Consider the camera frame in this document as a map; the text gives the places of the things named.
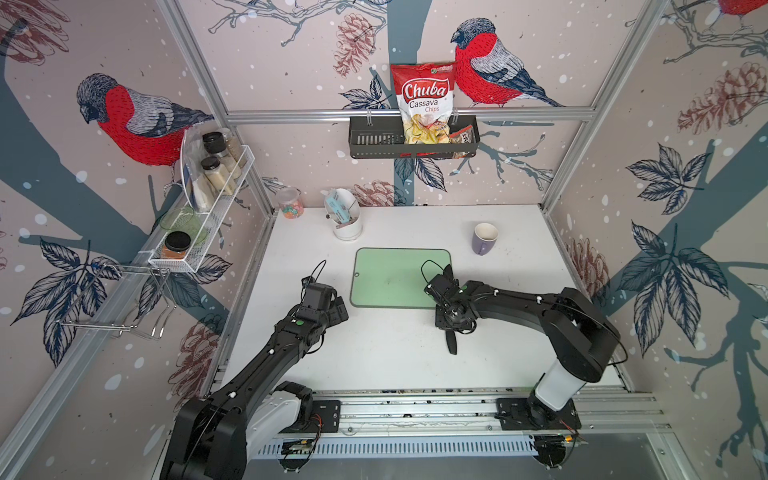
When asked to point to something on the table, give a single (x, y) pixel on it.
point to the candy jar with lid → (291, 202)
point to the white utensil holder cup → (350, 230)
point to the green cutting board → (395, 277)
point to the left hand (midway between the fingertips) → (334, 302)
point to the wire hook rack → (135, 269)
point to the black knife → (451, 340)
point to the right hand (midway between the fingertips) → (443, 322)
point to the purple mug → (484, 237)
